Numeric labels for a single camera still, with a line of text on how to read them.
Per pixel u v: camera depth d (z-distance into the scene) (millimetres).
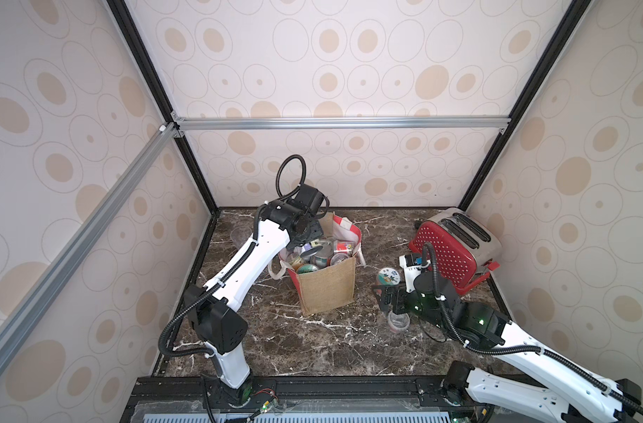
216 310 426
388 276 895
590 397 406
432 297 487
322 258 837
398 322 813
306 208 586
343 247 852
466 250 833
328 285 793
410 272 623
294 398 729
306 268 814
